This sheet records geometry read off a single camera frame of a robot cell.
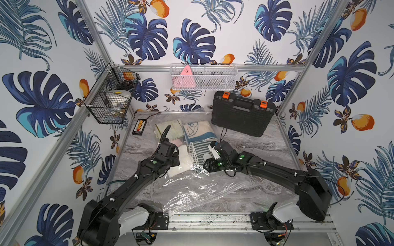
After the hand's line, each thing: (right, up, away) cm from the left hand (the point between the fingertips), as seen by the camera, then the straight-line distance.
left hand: (175, 155), depth 83 cm
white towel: (+5, -4, +7) cm, 9 cm away
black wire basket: (-36, +30, 0) cm, 47 cm away
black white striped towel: (+12, +2, +13) cm, 18 cm away
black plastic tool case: (+41, +23, +10) cm, 48 cm away
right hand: (+17, -5, -1) cm, 18 cm away
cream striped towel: (-4, +13, +23) cm, 27 cm away
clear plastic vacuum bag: (+9, -19, 0) cm, 21 cm away
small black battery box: (-30, +16, +27) cm, 43 cm away
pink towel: (-1, +6, +17) cm, 18 cm away
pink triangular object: (+5, +43, +7) cm, 44 cm away
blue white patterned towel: (+13, +13, +23) cm, 30 cm away
